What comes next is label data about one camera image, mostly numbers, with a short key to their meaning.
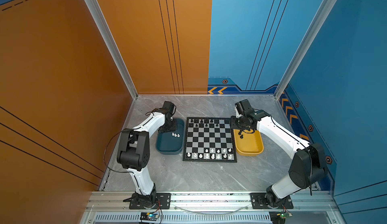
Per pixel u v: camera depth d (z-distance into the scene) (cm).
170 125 81
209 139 94
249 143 94
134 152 49
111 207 73
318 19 79
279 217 70
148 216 71
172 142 96
